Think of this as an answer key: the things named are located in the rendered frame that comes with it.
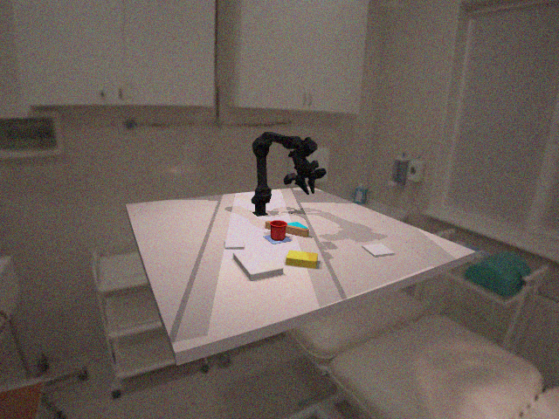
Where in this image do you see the yellow rectangular block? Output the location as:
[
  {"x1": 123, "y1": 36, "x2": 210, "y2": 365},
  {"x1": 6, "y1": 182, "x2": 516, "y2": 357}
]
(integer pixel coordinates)
[{"x1": 286, "y1": 250, "x2": 318, "y2": 269}]

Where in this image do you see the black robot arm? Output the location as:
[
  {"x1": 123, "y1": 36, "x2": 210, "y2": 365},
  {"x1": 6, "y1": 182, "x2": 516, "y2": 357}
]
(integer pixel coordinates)
[{"x1": 251, "y1": 132, "x2": 319, "y2": 216}]

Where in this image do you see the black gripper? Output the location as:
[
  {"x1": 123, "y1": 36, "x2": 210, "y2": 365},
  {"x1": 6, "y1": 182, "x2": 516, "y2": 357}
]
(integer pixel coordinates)
[{"x1": 284, "y1": 159, "x2": 327, "y2": 195}]

